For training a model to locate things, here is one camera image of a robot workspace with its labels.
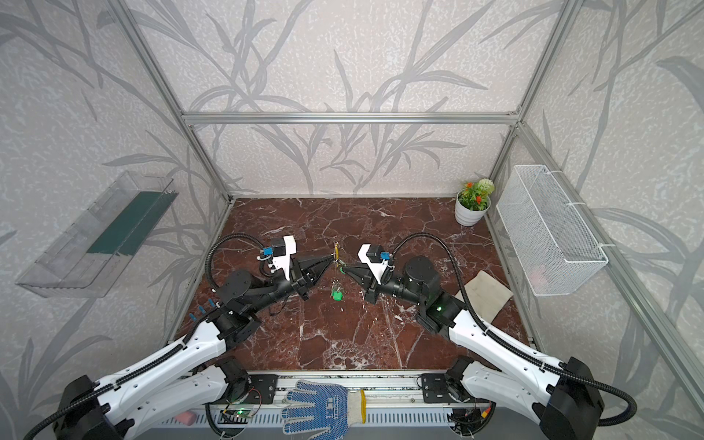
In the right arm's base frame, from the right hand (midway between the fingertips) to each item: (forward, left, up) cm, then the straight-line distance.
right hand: (348, 259), depth 66 cm
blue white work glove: (-28, +4, -29) cm, 40 cm away
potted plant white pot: (+34, -44, -25) cm, 61 cm away
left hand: (-2, +3, +5) cm, 6 cm away
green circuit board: (-29, +30, -31) cm, 52 cm away
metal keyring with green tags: (-4, +3, -6) cm, 8 cm away
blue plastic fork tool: (-4, +52, -29) cm, 60 cm away
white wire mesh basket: (+3, -48, +5) cm, 48 cm away
